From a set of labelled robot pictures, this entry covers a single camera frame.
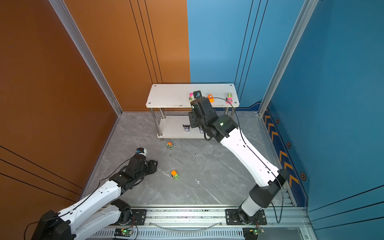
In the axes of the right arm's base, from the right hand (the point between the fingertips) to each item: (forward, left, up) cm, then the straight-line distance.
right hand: (193, 115), depth 70 cm
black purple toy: (+12, +6, -24) cm, 27 cm away
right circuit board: (-43, -27, -38) cm, 63 cm away
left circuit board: (-42, +35, -36) cm, 66 cm away
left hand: (-10, +23, -28) cm, 37 cm away
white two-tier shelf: (+9, +12, 0) cm, 15 cm away
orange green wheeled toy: (+4, +17, -32) cm, 36 cm away
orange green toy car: (-16, +12, -33) cm, 38 cm away
